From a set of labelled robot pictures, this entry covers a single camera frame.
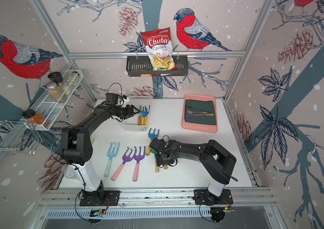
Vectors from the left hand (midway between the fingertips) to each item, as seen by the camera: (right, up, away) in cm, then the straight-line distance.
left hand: (139, 110), depth 92 cm
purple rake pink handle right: (0, -31, -5) cm, 31 cm away
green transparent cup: (-13, -12, -34) cm, 38 cm away
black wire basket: (0, +30, +3) cm, 30 cm away
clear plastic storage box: (-9, -11, +15) cm, 20 cm away
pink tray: (+41, -12, +12) cm, 44 cm away
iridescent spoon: (+53, -4, +17) cm, 56 cm away
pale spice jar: (-40, +20, -6) cm, 45 cm away
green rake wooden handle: (+12, -35, -9) cm, 38 cm away
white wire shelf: (-39, -3, -27) cm, 48 cm away
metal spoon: (+37, +2, +22) cm, 44 cm away
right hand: (+15, -32, -6) cm, 36 cm away
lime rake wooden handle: (-3, -5, +15) cm, 16 cm away
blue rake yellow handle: (+2, -3, +18) cm, 18 cm away
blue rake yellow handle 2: (+8, -19, +6) cm, 22 cm away
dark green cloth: (+46, -1, +20) cm, 50 cm away
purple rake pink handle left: (-8, -31, -3) cm, 32 cm away
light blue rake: (-18, -29, -2) cm, 34 cm away
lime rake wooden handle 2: (+18, -34, -9) cm, 39 cm away
